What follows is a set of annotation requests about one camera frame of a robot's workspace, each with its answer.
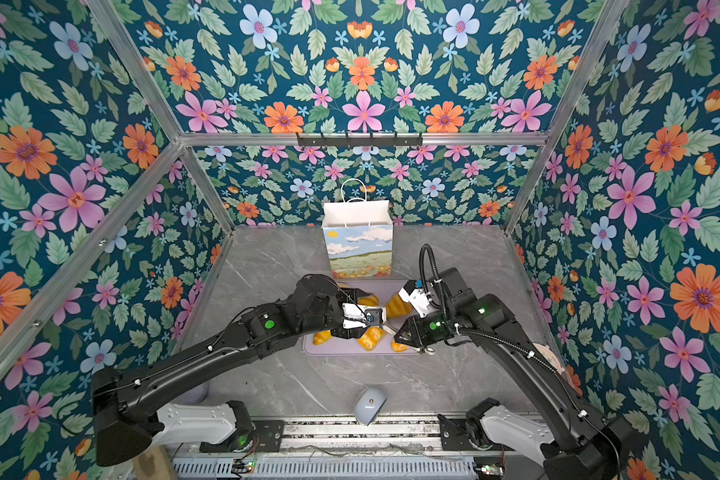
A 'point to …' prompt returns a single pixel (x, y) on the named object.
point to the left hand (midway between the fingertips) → (374, 299)
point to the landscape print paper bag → (359, 233)
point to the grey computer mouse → (368, 405)
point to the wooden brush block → (154, 464)
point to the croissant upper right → (397, 307)
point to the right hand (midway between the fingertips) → (399, 335)
